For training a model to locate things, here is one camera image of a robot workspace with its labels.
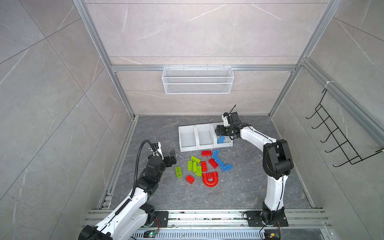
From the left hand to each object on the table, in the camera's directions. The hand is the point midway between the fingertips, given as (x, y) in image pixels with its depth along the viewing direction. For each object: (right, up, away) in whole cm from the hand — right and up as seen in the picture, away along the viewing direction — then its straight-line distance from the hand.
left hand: (166, 148), depth 82 cm
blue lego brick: (+34, +3, +22) cm, 41 cm away
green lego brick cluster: (+14, -12, +9) cm, 21 cm away
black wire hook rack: (+82, +2, -18) cm, 84 cm away
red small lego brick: (+13, -19, +4) cm, 23 cm away
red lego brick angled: (+27, -11, +11) cm, 31 cm away
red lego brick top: (+24, -5, +14) cm, 28 cm away
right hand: (+33, +10, +18) cm, 39 cm away
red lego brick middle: (+22, -12, +9) cm, 26 cm away
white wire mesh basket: (+18, +44, +19) cm, 51 cm away
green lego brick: (+6, -16, +7) cm, 18 cm away
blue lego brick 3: (+36, -13, +9) cm, 39 cm away
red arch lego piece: (+27, -17, +6) cm, 33 cm away
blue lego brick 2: (+32, -11, +11) cm, 35 cm away
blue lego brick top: (+29, -6, +13) cm, 33 cm away
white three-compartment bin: (+20, +4, +25) cm, 33 cm away
